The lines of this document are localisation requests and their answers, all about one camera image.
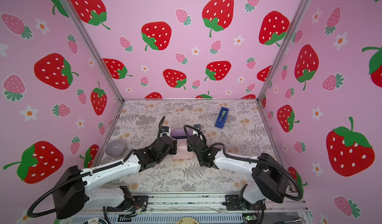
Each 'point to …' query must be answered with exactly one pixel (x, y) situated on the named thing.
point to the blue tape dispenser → (222, 117)
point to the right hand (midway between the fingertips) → (189, 138)
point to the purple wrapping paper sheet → (181, 135)
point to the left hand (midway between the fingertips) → (176, 141)
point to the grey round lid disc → (114, 148)
